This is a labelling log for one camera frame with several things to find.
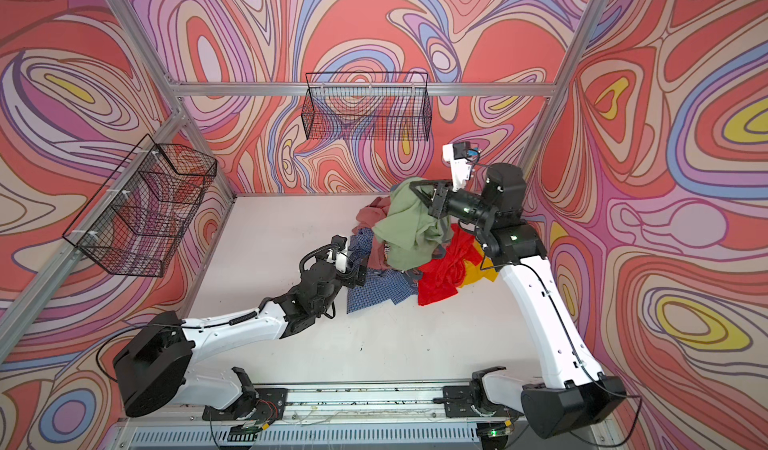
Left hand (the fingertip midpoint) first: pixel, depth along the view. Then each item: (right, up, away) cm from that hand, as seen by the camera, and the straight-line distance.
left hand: (356, 250), depth 81 cm
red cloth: (+25, -10, +11) cm, 29 cm away
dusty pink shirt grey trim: (+1, +9, +33) cm, 34 cm away
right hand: (+14, +14, -18) cm, 26 cm away
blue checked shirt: (+7, -12, +13) cm, 19 cm away
